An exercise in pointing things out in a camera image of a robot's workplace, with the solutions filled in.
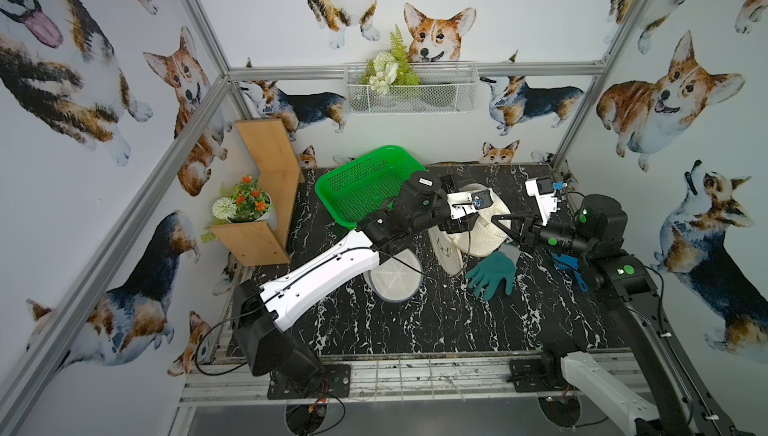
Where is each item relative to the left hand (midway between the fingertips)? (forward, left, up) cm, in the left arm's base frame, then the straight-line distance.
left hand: (467, 181), depth 68 cm
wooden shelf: (-1, +57, -24) cm, 61 cm away
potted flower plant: (+7, +58, -16) cm, 60 cm away
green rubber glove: (-8, -11, -35) cm, 37 cm away
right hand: (-8, -6, -1) cm, 10 cm away
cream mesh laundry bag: (-12, -2, -6) cm, 13 cm away
